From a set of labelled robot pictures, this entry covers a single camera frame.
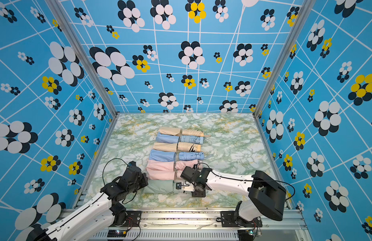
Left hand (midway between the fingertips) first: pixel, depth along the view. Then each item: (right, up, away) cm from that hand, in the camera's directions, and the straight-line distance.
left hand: (151, 177), depth 84 cm
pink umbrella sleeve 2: (+5, +1, 0) cm, 5 cm away
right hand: (+27, -4, -1) cm, 27 cm away
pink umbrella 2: (+16, +2, 0) cm, 16 cm away
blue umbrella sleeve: (+7, +20, +16) cm, 27 cm away
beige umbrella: (+25, +24, +19) cm, 40 cm away
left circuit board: (-14, -24, -12) cm, 30 cm away
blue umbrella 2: (+23, +10, +9) cm, 26 cm away
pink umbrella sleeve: (+5, +6, +4) cm, 8 cm away
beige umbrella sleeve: (+9, +25, +21) cm, 34 cm away
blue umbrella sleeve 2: (+5, +10, +9) cm, 14 cm away
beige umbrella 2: (+21, +15, +12) cm, 29 cm away
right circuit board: (+49, -24, -13) cm, 56 cm away
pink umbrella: (+17, +6, +3) cm, 18 cm away
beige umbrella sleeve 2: (+8, +15, +12) cm, 21 cm away
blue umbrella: (+25, +20, +15) cm, 35 cm away
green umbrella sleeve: (+3, -4, -4) cm, 6 cm away
